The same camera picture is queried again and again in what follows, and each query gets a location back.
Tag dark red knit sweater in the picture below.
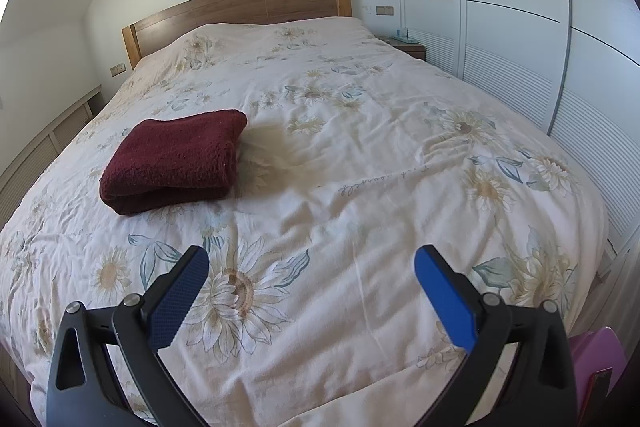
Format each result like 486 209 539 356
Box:
99 109 247 216

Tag pink object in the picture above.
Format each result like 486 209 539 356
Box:
568 327 627 426

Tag floral white duvet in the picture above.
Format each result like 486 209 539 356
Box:
1 17 608 426

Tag wooden nightstand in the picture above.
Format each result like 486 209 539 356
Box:
378 36 427 62

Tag white wardrobe doors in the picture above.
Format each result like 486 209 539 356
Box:
401 0 639 251

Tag wooden headboard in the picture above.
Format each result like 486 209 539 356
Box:
122 0 352 66

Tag left wall switch plate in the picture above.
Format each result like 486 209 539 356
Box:
110 63 126 77

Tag wall switch plate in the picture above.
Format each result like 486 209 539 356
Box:
110 63 126 77
375 5 395 16

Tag right wall switch plate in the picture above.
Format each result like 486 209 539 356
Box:
375 5 395 16

